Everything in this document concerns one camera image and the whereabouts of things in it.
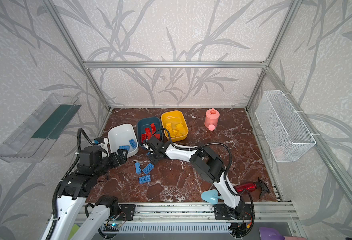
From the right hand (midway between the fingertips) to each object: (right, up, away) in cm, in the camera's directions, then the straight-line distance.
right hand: (152, 151), depth 93 cm
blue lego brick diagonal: (-1, -9, -6) cm, 11 cm away
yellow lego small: (+13, +13, +9) cm, 20 cm away
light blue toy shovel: (+35, -21, -15) cm, 43 cm away
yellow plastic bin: (+13, +18, +15) cm, 27 cm away
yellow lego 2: (+12, +9, +8) cm, 17 cm away
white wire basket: (+63, +14, -32) cm, 72 cm away
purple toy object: (+60, -32, -25) cm, 73 cm away
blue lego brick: (-14, +5, +3) cm, 15 cm away
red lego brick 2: (-8, +8, +8) cm, 14 cm away
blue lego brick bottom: (-3, -14, -9) cm, 17 cm away
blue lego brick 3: (-7, -8, -7) cm, 13 cm away
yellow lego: (+16, +10, +8) cm, 21 cm away
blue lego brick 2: (-3, -1, 0) cm, 3 cm away
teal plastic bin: (-9, +18, +17) cm, 26 cm away
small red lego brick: (+3, +9, +3) cm, 10 cm away
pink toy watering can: (+39, +21, +9) cm, 45 cm away
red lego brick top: (-5, +10, +8) cm, 14 cm away
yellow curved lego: (+9, +15, +9) cm, 20 cm away
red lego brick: (-2, +15, +9) cm, 17 cm away
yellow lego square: (+17, +16, +12) cm, 26 cm away
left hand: (-10, +6, -21) cm, 23 cm away
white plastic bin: (-22, +8, +9) cm, 25 cm away
